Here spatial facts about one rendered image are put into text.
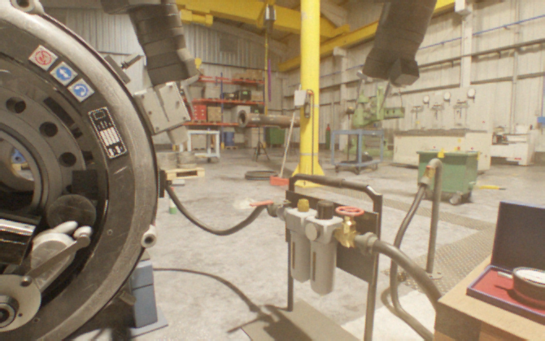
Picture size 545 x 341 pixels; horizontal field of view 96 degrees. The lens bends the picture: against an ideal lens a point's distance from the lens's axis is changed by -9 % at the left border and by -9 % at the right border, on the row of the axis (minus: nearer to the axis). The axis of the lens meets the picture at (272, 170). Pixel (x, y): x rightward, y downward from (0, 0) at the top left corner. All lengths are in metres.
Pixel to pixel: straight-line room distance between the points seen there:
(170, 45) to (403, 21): 0.35
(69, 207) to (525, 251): 0.86
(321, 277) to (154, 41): 0.70
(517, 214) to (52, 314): 0.89
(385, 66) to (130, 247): 0.62
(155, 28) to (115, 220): 0.39
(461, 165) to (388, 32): 2.81
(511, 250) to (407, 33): 0.40
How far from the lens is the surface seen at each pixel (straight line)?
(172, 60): 0.48
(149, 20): 0.47
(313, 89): 4.01
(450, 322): 0.47
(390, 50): 0.48
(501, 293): 0.51
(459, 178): 3.24
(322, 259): 0.81
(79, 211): 0.69
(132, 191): 0.64
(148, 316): 1.17
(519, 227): 0.60
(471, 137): 5.99
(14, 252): 0.66
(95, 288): 0.70
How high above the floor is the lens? 0.69
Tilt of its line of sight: 7 degrees down
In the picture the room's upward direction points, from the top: straight up
